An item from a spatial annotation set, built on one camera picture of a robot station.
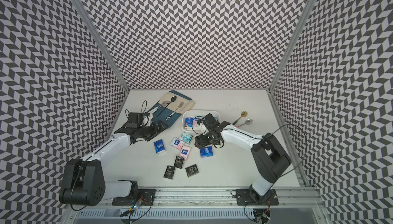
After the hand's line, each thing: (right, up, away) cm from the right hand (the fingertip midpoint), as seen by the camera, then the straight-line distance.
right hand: (202, 144), depth 86 cm
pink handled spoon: (+29, +11, +12) cm, 34 cm away
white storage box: (-3, +16, +14) cm, 21 cm away
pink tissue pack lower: (-10, -4, -1) cm, 10 cm away
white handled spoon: (-28, +24, +22) cm, 43 cm away
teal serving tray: (-25, +15, +17) cm, 34 cm away
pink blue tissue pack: (-15, 0, +3) cm, 15 cm away
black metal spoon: (-22, +27, +26) cm, 43 cm away
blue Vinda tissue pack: (-9, +11, +11) cm, 18 cm away
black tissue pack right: (-5, -12, -7) cm, 14 cm away
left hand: (-22, +8, +1) cm, 24 cm away
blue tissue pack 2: (+3, -4, -1) cm, 5 cm away
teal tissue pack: (-10, +3, +5) cm, 12 cm away
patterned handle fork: (-21, +15, +16) cm, 30 cm away
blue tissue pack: (-24, -1, +1) cm, 24 cm away
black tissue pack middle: (-12, -8, -5) cm, 16 cm away
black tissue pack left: (-17, -13, -7) cm, 22 cm away
